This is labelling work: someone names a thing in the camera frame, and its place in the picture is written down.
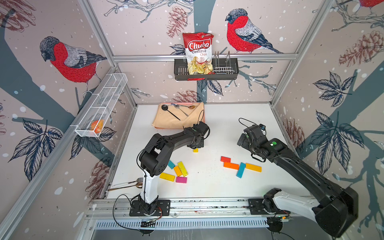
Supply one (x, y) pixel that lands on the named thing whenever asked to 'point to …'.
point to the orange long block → (231, 165)
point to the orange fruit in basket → (99, 127)
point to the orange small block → (177, 171)
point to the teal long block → (241, 170)
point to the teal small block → (171, 164)
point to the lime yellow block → (182, 168)
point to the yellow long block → (168, 177)
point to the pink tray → (182, 103)
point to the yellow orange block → (253, 167)
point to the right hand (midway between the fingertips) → (244, 141)
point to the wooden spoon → (191, 107)
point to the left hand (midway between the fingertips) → (200, 141)
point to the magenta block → (182, 180)
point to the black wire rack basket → (223, 68)
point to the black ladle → (165, 107)
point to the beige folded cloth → (164, 119)
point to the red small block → (226, 159)
